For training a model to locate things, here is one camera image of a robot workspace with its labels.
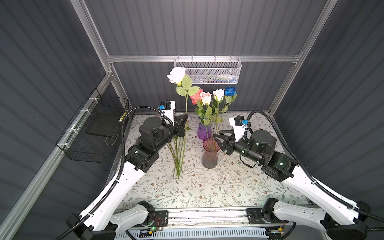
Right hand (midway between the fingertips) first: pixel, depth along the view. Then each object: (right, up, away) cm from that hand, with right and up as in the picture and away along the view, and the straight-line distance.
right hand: (218, 135), depth 61 cm
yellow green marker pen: (-49, +9, +19) cm, 54 cm away
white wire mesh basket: (+4, +50, +62) cm, 80 cm away
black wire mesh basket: (-60, -1, +11) cm, 61 cm away
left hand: (-13, +8, +1) cm, 15 cm away
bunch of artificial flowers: (-21, -15, +37) cm, 45 cm away
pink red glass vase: (0, -16, +33) cm, 37 cm away
